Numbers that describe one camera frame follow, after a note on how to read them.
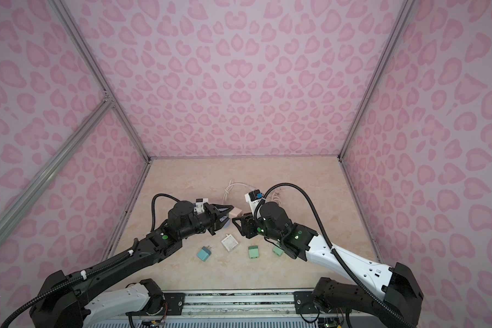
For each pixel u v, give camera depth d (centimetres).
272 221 54
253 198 64
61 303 39
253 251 84
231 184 105
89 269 46
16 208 55
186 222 60
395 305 37
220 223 68
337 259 46
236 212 71
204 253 84
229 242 86
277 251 84
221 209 70
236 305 75
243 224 64
